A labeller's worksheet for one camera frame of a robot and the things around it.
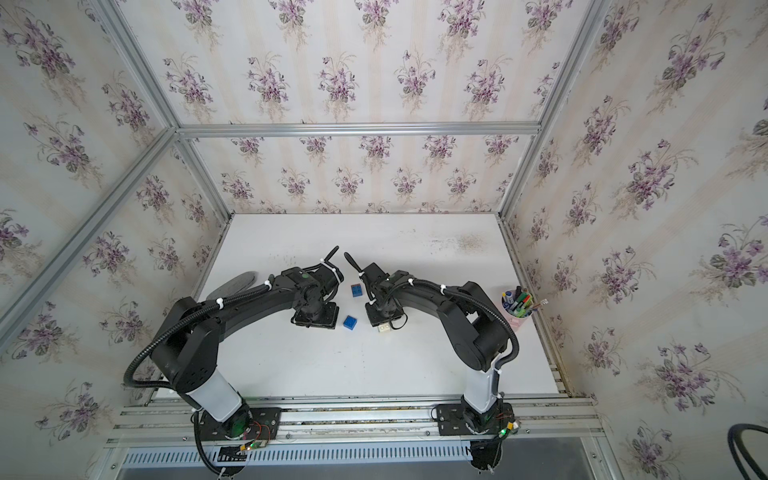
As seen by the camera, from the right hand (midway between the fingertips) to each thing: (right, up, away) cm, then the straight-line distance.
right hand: (382, 319), depth 91 cm
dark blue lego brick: (-8, +9, +3) cm, 12 cm away
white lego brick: (0, -1, -6) cm, 6 cm away
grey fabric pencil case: (-49, +10, +4) cm, 50 cm away
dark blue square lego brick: (-10, -1, -1) cm, 10 cm away
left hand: (-16, 0, -5) cm, 17 cm away
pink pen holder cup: (+39, +6, -8) cm, 40 cm away
